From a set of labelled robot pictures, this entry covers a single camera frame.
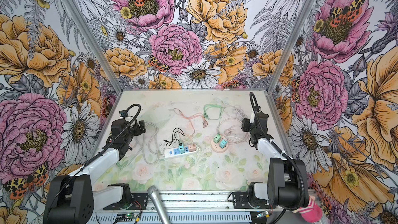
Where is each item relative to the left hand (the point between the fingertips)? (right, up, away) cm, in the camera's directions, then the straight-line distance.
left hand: (136, 126), depth 89 cm
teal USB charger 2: (+49, -9, -3) cm, 50 cm away
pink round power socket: (+45, -12, 0) cm, 47 cm away
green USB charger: (+46, -7, -1) cm, 46 cm away
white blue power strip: (+22, -14, -2) cm, 26 cm away
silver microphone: (+15, -28, -15) cm, 35 cm away
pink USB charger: (+32, -11, -4) cm, 34 cm away
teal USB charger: (+26, -11, -5) cm, 29 cm away
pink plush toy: (+85, -34, -21) cm, 94 cm away
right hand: (+64, +1, +2) cm, 64 cm away
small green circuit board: (+3, -37, -18) cm, 42 cm away
